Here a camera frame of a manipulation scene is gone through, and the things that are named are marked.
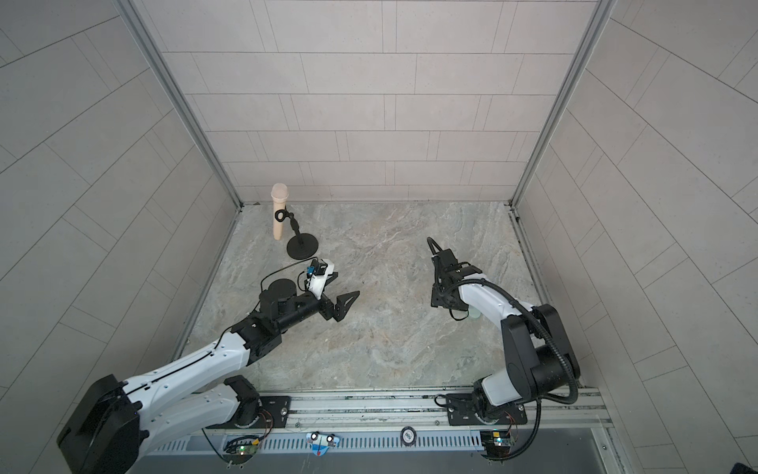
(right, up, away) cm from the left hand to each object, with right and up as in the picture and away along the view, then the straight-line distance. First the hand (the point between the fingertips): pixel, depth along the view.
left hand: (353, 284), depth 76 cm
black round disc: (+14, -34, -8) cm, 38 cm away
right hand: (+26, -7, +14) cm, 31 cm away
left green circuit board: (-23, -35, -11) cm, 44 cm away
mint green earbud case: (+26, -1, -19) cm, 33 cm away
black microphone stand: (-21, +9, +25) cm, 34 cm away
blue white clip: (-6, -34, -10) cm, 36 cm away
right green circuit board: (+35, -35, -9) cm, 50 cm away
